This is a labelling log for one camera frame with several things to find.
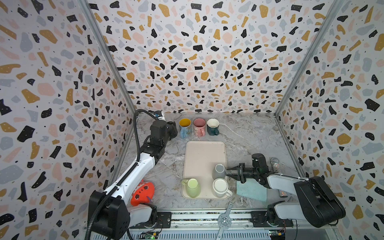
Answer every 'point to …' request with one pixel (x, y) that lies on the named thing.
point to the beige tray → (200, 158)
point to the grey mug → (219, 171)
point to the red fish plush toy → (142, 193)
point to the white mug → (220, 187)
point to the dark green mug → (212, 125)
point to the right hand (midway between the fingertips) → (225, 168)
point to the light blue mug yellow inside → (185, 128)
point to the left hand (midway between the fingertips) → (171, 120)
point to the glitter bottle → (275, 163)
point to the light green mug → (193, 189)
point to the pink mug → (199, 124)
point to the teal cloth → (252, 188)
